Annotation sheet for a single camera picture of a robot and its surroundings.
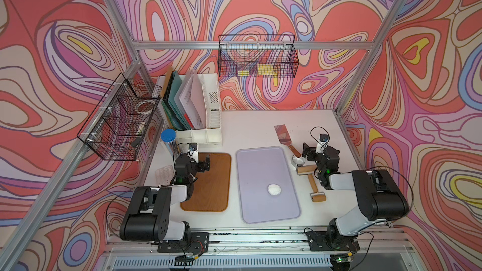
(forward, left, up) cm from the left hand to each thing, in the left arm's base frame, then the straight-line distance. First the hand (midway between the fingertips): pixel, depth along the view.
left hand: (200, 153), depth 91 cm
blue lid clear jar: (+2, +13, +11) cm, 17 cm away
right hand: (+4, -57, 0) cm, 57 cm away
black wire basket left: (-2, +30, +22) cm, 37 cm away
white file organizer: (+15, -3, -5) cm, 16 cm away
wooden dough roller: (-19, -54, -7) cm, 58 cm away
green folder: (+14, +13, +10) cm, 22 cm away
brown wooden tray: (-15, -6, -9) cm, 18 cm away
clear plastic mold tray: (-8, +18, -7) cm, 21 cm away
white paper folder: (+15, +3, +21) cm, 26 cm away
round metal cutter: (0, -50, -7) cm, 51 cm away
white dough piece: (-16, -36, -7) cm, 40 cm away
